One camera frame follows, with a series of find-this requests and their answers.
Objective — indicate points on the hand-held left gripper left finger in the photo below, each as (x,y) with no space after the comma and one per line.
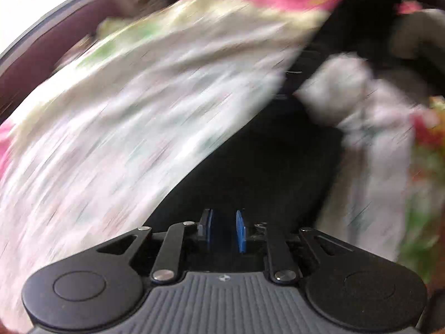
(207,229)

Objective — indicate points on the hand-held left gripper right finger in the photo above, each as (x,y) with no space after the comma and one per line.
(241,231)

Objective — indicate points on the black pants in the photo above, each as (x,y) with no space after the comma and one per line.
(260,163)

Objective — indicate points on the floral bed sheet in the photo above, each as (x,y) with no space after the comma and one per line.
(121,128)

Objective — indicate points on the maroon sofa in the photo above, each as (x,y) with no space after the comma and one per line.
(31,66)

